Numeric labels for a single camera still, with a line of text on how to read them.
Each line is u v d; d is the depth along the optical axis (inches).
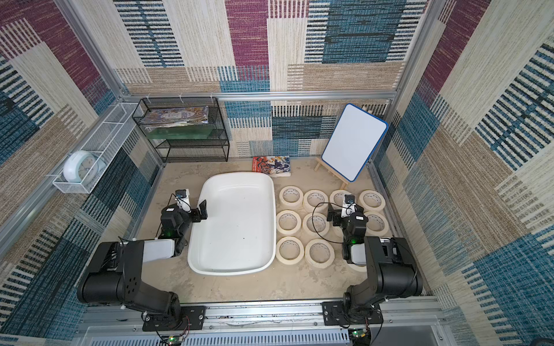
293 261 32.8
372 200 40.0
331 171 41.5
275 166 45.4
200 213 33.5
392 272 17.5
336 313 28.9
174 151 46.9
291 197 40.8
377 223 36.8
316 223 37.3
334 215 32.9
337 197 40.3
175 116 33.6
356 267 32.0
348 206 30.5
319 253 34.3
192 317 28.8
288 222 38.1
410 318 29.2
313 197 41.2
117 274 17.8
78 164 24.4
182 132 37.0
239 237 36.5
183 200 30.8
